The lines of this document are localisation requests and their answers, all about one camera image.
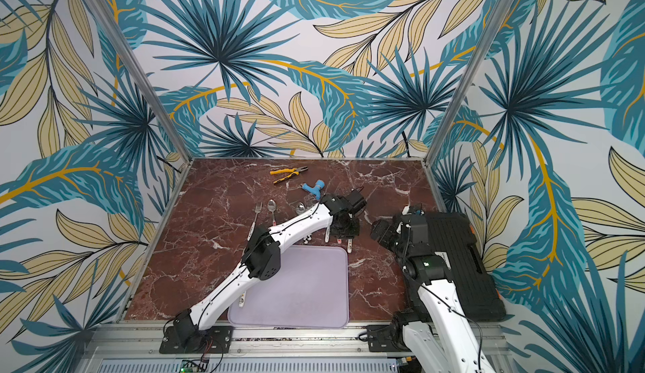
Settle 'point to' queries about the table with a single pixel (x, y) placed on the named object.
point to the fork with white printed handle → (242, 300)
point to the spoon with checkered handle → (301, 209)
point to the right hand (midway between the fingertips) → (384, 228)
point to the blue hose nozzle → (315, 191)
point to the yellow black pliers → (295, 171)
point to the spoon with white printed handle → (258, 209)
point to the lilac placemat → (310, 290)
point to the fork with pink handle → (349, 245)
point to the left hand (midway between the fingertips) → (353, 238)
